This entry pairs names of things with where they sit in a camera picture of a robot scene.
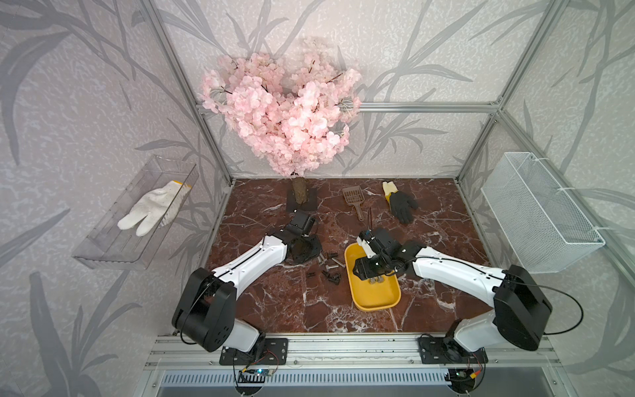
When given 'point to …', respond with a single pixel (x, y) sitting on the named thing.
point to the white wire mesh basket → (546, 231)
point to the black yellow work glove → (398, 203)
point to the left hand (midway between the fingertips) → (321, 251)
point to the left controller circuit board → (254, 375)
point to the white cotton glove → (158, 208)
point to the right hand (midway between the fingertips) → (357, 268)
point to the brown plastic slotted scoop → (355, 196)
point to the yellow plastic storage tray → (366, 296)
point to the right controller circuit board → (460, 379)
